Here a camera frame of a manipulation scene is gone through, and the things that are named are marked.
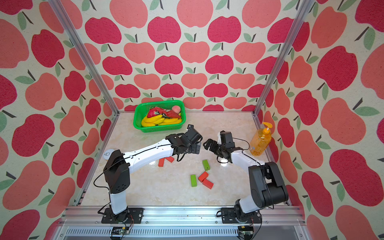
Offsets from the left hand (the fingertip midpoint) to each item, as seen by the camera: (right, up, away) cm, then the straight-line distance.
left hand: (193, 148), depth 85 cm
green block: (+8, -11, +5) cm, 14 cm away
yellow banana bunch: (-29, +17, +20) cm, 39 cm away
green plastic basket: (-41, +26, +30) cm, 57 cm away
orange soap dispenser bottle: (+39, +5, 0) cm, 39 cm away
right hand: (+10, -1, +7) cm, 13 cm away
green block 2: (0, -19, 0) cm, 19 cm away
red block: (+6, -17, +2) cm, 18 cm away
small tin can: (-53, -4, +6) cm, 54 cm away
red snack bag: (-27, +24, +23) cm, 42 cm away
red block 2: (+7, -20, 0) cm, 21 cm away
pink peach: (-13, +26, +30) cm, 42 cm away
